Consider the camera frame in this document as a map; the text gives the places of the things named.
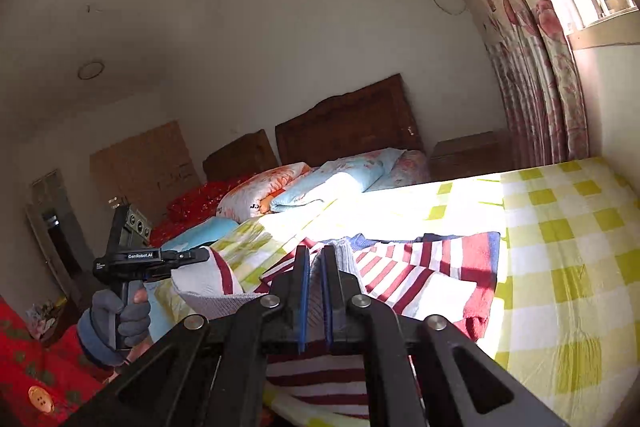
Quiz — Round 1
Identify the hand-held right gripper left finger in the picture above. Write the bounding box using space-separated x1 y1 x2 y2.
65 245 311 427

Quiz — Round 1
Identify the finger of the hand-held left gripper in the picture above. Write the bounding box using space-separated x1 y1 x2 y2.
159 246 211 269

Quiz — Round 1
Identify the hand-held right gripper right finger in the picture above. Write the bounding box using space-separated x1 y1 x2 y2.
320 245 569 427

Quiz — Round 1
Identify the red white striped knit sweater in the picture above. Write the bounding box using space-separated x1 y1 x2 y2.
170 231 502 419

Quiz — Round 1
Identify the person's left hand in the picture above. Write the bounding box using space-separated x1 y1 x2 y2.
77 288 152 366

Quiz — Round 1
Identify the light blue pillow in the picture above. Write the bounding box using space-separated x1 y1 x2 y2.
159 216 241 254

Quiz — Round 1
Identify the red floral pillow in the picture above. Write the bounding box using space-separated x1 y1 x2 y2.
149 177 252 249

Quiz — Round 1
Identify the grey cabinet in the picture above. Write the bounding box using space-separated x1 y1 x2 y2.
26 171 97 309

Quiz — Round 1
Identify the flat cardboard box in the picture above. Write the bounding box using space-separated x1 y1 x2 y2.
89 121 202 224

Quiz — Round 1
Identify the orange white floral pillow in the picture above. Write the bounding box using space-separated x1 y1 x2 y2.
216 161 314 221

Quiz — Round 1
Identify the colourful clutter pile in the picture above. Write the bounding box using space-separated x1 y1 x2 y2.
26 296 68 340

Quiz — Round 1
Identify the small carved wooden headboard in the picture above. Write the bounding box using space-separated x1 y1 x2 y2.
202 130 279 183

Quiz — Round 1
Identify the folded light blue quilt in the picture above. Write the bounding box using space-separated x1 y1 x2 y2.
269 148 407 214

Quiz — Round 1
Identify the person's red floral jacket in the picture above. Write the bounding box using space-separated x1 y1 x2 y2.
0 296 118 427

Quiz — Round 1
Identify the pink floral pillow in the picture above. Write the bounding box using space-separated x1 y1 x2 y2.
366 150 432 194

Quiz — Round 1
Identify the large carved wooden headboard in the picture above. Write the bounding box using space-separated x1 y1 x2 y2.
274 73 427 168

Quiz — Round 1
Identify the round ceiling light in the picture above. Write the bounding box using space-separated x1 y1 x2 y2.
77 61 106 80

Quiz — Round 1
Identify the wooden nightstand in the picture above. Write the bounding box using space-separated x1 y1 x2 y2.
429 130 514 182

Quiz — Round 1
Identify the yellow checked bed sheet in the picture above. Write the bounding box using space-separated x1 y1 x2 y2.
150 156 640 427

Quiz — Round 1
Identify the pink floral curtain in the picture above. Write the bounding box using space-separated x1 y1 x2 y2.
399 0 590 168

